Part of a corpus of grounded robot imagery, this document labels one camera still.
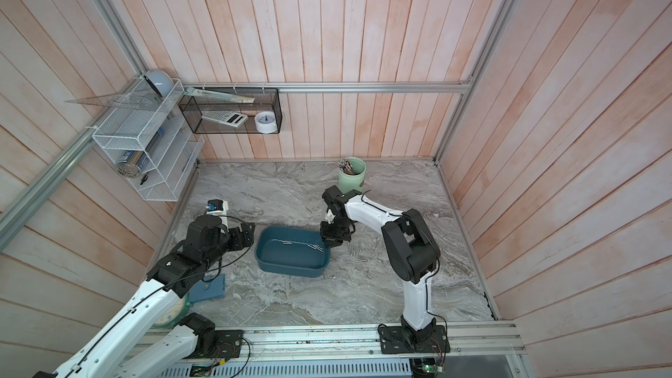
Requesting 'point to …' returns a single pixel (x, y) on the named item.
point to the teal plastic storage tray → (299, 252)
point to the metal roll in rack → (131, 169)
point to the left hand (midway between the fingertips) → (242, 230)
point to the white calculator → (233, 119)
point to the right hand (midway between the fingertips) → (325, 243)
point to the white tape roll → (265, 122)
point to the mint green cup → (352, 173)
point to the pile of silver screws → (290, 242)
